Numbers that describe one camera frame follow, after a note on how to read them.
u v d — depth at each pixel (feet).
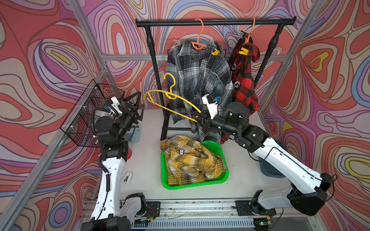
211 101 1.63
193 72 2.31
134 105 1.74
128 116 1.82
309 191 1.28
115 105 1.86
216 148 2.96
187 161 2.50
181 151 2.67
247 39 2.06
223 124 1.67
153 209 2.38
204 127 1.82
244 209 2.40
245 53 1.93
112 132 1.59
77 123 2.14
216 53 1.91
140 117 2.10
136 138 3.27
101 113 2.36
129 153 3.07
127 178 2.69
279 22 1.88
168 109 2.22
